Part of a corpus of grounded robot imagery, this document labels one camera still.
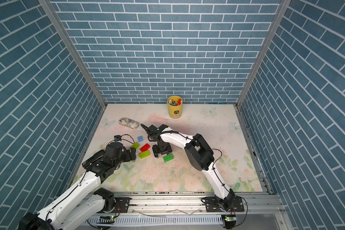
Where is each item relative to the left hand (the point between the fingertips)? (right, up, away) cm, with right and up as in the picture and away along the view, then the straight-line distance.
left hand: (132, 150), depth 84 cm
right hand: (+16, -5, +8) cm, 19 cm away
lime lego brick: (+5, -5, +8) cm, 10 cm away
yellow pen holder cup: (+25, +29, +24) cm, 45 cm away
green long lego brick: (+21, -6, +5) cm, 22 cm away
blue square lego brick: (+1, +5, +15) cm, 16 cm away
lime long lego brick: (-1, +1, +10) cm, 10 cm away
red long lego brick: (+5, -1, +10) cm, 11 cm away
